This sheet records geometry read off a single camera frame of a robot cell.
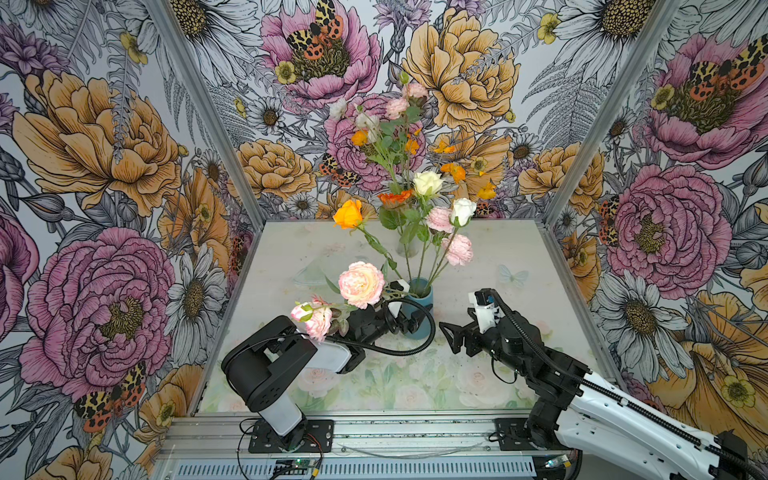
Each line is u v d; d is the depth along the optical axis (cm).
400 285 70
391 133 89
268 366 46
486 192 96
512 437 73
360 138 94
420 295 77
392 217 76
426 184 69
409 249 112
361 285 48
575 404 52
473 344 65
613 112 89
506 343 56
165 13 71
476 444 74
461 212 62
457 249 68
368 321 66
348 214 64
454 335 66
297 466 71
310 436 73
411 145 92
